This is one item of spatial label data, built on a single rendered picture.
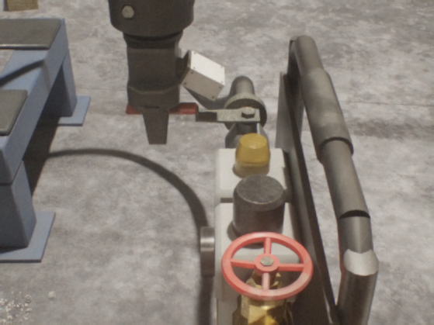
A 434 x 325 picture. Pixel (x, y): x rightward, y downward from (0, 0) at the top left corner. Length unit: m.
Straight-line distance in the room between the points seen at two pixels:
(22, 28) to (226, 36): 0.75
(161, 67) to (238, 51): 1.31
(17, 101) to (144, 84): 0.59
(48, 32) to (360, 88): 0.85
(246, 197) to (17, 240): 0.77
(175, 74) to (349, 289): 0.32
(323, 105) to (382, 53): 1.44
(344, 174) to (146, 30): 0.26
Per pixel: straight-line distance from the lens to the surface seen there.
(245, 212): 0.55
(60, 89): 1.61
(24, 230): 1.25
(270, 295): 0.47
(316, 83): 0.60
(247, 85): 0.83
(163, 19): 0.63
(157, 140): 0.71
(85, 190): 1.40
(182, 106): 0.72
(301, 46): 0.68
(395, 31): 2.17
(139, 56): 0.65
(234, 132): 0.74
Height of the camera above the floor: 0.86
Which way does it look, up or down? 36 degrees down
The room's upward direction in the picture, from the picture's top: straight up
